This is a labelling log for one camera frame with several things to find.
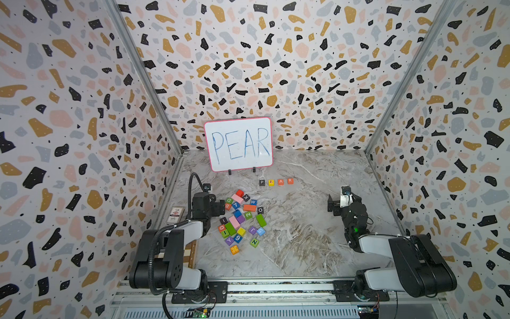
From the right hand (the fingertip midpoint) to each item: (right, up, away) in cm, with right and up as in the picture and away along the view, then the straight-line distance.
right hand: (344, 194), depth 90 cm
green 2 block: (-44, -11, +4) cm, 45 cm away
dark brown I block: (-55, -13, +2) cm, 56 cm away
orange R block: (-22, +5, +17) cm, 28 cm away
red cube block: (-49, -1, +11) cm, 50 cm away
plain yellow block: (-46, -16, -2) cm, 49 cm away
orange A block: (-27, +4, +17) cm, 32 cm away
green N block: (-40, -20, -5) cm, 45 cm away
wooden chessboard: (-66, -23, -10) cm, 71 cm away
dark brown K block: (-45, -3, +10) cm, 47 cm away
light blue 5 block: (-38, -16, -1) cm, 41 cm away
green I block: (-53, -17, -2) cm, 56 cm away
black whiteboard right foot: (-43, +11, +22) cm, 49 cm away
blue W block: (-42, -5, +8) cm, 43 cm away
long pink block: (-50, -3, +10) cm, 51 cm away
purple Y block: (-51, -20, -4) cm, 55 cm away
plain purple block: (-47, -12, +4) cm, 49 cm away
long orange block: (-43, -8, +8) cm, 45 cm away
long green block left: (-51, -16, 0) cm, 54 cm away
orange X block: (-49, -23, -6) cm, 54 cm away
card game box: (-78, -10, +2) cm, 78 cm away
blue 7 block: (-50, -6, +7) cm, 51 cm away
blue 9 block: (-48, -19, -4) cm, 51 cm away
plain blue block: (-49, -10, +6) cm, 51 cm away
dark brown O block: (-38, -8, +5) cm, 39 cm away
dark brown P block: (-38, +4, +17) cm, 42 cm away
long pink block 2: (-50, -13, +2) cm, 52 cm away
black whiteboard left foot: (-56, +10, +20) cm, 60 cm away
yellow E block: (-33, +4, +16) cm, 37 cm away
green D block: (-54, -4, +8) cm, 55 cm away
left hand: (-60, -4, +4) cm, 61 cm away
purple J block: (-41, -16, -1) cm, 44 cm away
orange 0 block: (-56, -15, 0) cm, 58 cm away
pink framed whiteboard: (-49, +25, +14) cm, 57 cm away
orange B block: (-54, -7, +7) cm, 55 cm away
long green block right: (-38, -13, +4) cm, 40 cm away
